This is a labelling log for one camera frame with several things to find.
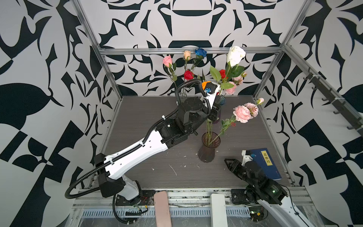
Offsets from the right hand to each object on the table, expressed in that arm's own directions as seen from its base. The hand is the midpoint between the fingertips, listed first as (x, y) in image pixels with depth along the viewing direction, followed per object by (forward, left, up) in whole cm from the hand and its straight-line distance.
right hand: (226, 162), depth 79 cm
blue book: (+5, -24, -7) cm, 26 cm away
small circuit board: (-23, -12, -8) cm, 27 cm away
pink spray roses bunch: (+39, -9, +24) cm, 47 cm away
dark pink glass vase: (+8, +9, +9) cm, 15 cm away
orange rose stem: (+10, +11, +16) cm, 21 cm away
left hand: (+12, +9, +41) cm, 43 cm away
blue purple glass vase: (+36, -1, +11) cm, 38 cm away
